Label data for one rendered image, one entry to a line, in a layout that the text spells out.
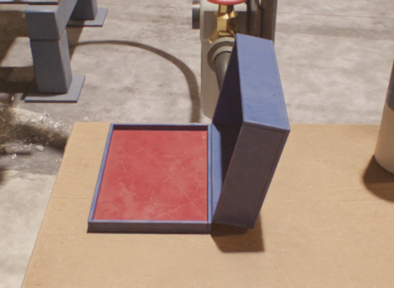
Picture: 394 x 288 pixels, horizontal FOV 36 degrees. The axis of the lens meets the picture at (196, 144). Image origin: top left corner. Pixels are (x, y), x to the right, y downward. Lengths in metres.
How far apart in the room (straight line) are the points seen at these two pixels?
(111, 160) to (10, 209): 0.73
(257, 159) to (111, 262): 0.15
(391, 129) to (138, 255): 0.27
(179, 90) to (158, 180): 1.10
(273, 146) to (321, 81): 1.28
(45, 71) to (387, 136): 1.18
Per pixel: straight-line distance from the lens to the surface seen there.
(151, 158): 0.63
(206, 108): 1.11
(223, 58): 0.87
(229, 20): 0.95
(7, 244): 1.26
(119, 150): 0.64
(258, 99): 0.51
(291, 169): 0.63
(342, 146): 0.67
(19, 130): 1.58
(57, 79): 1.67
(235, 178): 0.51
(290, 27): 2.08
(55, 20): 1.59
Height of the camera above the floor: 0.85
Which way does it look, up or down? 35 degrees down
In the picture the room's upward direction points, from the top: straight up
